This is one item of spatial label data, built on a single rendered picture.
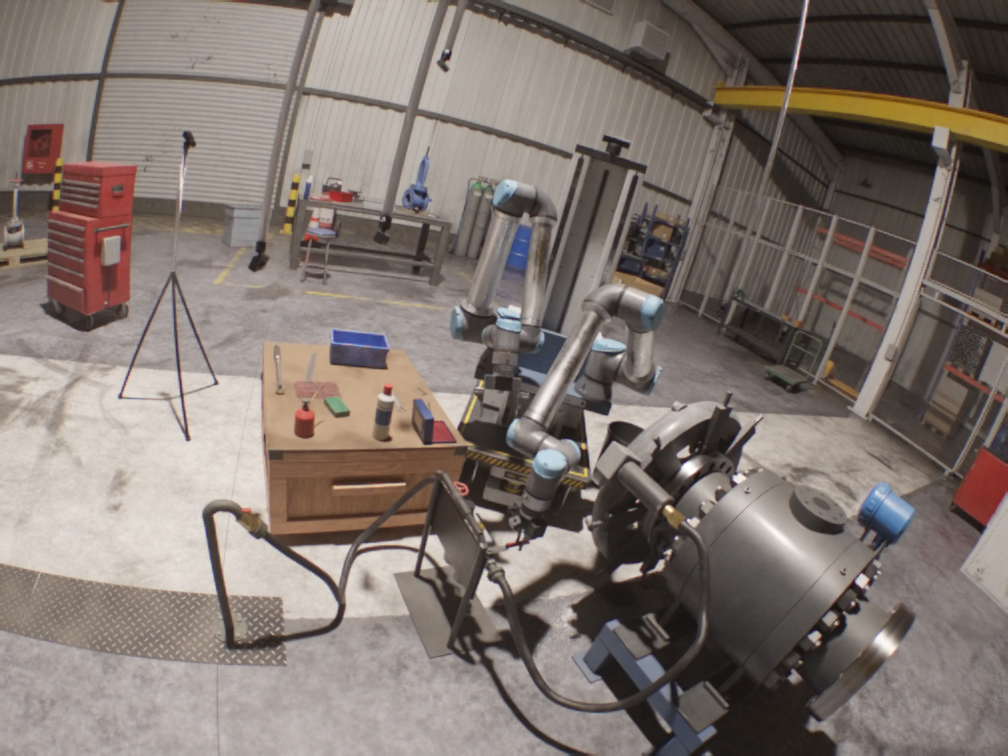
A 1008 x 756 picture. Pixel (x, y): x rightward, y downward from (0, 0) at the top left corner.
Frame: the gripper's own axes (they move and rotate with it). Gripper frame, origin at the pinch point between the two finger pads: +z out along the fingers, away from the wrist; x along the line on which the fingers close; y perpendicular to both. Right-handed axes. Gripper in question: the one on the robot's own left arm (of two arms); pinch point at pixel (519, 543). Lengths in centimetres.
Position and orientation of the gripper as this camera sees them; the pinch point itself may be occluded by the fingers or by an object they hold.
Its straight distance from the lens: 154.3
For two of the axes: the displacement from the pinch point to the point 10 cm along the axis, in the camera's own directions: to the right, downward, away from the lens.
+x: 4.5, 4.5, -7.7
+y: -8.6, -0.3, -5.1
